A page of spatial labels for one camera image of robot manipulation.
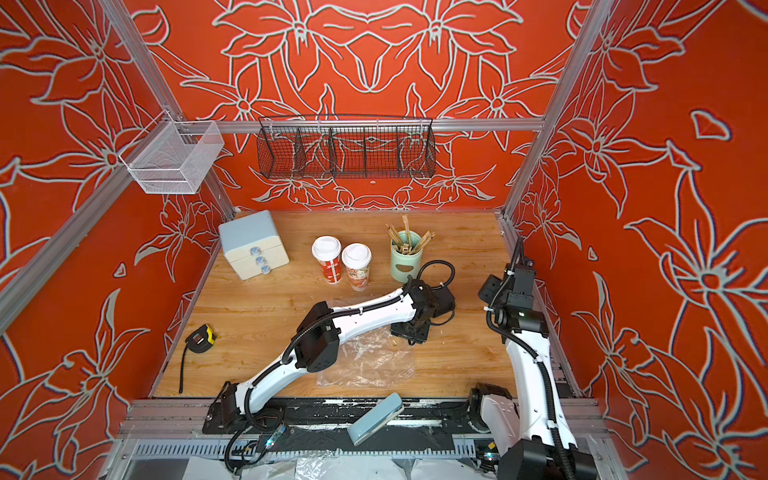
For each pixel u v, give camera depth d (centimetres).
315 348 56
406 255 87
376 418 70
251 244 90
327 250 87
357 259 84
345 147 100
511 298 58
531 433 39
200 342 83
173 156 92
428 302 63
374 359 82
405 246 83
